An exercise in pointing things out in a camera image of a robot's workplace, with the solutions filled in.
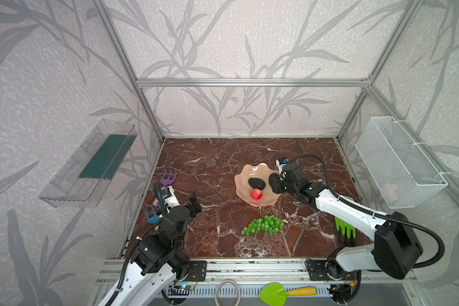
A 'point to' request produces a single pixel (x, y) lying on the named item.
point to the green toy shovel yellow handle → (275, 293)
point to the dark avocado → (257, 183)
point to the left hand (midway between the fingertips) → (189, 191)
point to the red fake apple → (256, 194)
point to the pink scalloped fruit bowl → (243, 190)
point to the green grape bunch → (268, 223)
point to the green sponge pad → (109, 157)
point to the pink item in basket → (390, 191)
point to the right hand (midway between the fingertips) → (273, 174)
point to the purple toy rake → (166, 182)
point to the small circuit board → (180, 289)
